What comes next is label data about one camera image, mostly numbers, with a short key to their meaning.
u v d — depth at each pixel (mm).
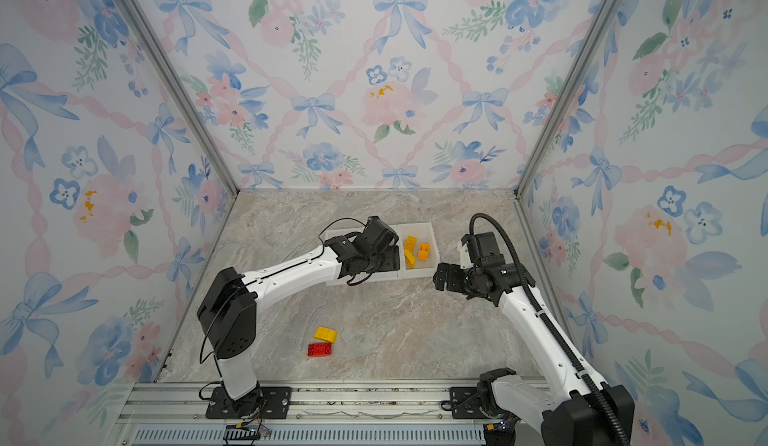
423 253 992
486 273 556
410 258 976
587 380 396
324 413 734
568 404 382
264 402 732
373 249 652
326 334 837
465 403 728
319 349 815
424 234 1045
